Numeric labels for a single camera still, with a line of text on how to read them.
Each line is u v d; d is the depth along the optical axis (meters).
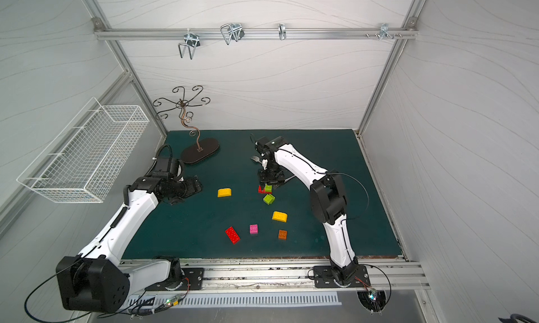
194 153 1.07
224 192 0.95
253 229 0.84
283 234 0.82
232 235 0.82
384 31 0.77
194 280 0.73
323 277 0.73
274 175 0.75
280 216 0.88
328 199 0.53
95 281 0.38
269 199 0.91
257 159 1.08
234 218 0.90
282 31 0.79
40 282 0.36
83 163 0.68
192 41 0.78
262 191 0.95
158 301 0.70
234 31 0.77
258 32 0.79
